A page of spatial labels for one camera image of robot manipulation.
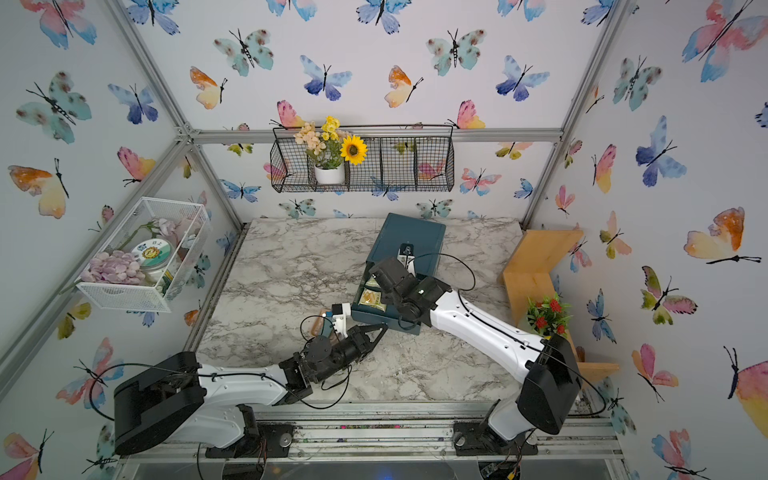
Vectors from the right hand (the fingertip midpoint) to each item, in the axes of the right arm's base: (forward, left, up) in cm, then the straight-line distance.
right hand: (396, 282), depth 80 cm
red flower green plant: (-7, -38, -1) cm, 39 cm away
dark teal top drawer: (-10, +1, -1) cm, 10 cm away
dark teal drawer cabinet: (+15, -8, +2) cm, 17 cm away
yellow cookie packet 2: (+2, +7, -4) cm, 8 cm away
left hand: (-13, 0, -2) cm, 13 cm away
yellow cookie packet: (-3, +6, -4) cm, 8 cm away
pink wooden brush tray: (-3, +24, -20) cm, 31 cm away
